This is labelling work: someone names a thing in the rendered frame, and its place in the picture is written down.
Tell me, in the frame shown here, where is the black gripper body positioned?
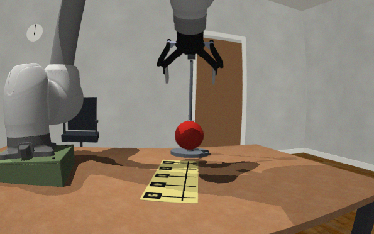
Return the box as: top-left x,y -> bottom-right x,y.
175,32 -> 205,55

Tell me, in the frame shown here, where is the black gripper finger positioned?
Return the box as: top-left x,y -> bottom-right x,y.
157,39 -> 187,84
192,40 -> 224,85

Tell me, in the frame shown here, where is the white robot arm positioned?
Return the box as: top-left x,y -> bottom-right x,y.
0,0 -> 214,160

